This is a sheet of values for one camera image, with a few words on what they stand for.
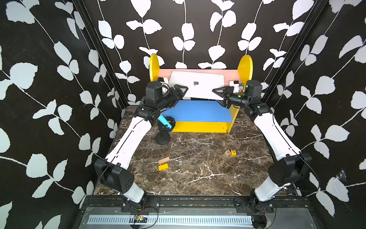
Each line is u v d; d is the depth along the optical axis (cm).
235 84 71
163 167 87
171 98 62
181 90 64
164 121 80
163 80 66
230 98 66
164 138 100
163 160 90
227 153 91
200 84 75
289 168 44
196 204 75
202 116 98
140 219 71
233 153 91
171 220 70
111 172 40
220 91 68
